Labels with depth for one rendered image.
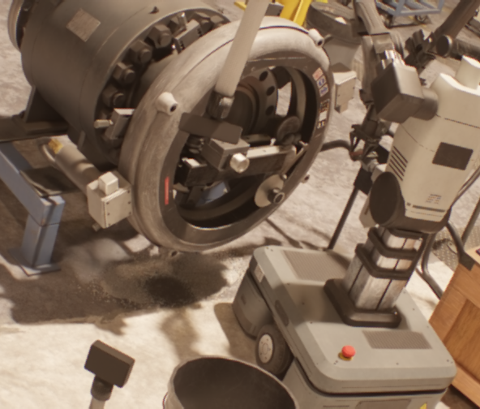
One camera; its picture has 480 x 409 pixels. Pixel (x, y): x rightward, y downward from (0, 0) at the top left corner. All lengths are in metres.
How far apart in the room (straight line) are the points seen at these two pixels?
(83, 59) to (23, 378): 0.99
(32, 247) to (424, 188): 1.20
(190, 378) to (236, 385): 0.12
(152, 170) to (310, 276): 0.69
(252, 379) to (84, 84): 1.05
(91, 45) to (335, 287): 1.04
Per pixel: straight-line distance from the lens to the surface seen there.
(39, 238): 2.84
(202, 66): 2.40
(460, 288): 3.02
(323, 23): 5.32
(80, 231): 3.18
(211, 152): 2.51
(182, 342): 2.83
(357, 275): 2.76
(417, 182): 2.54
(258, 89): 2.77
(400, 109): 2.37
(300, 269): 2.89
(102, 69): 2.70
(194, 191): 2.81
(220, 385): 2.25
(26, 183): 2.86
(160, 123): 2.40
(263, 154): 2.69
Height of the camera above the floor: 1.64
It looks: 26 degrees down
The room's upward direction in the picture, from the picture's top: 22 degrees clockwise
